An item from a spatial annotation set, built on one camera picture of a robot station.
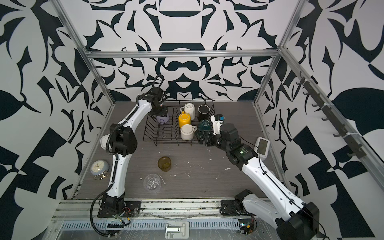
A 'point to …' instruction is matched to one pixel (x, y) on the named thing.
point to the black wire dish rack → (170, 132)
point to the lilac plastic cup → (163, 120)
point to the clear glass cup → (152, 182)
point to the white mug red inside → (187, 131)
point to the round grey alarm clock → (99, 168)
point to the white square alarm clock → (104, 141)
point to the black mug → (203, 112)
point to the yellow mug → (184, 118)
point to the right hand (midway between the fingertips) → (202, 132)
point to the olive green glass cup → (164, 163)
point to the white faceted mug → (189, 108)
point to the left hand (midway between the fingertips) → (162, 110)
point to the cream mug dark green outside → (205, 126)
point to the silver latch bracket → (177, 230)
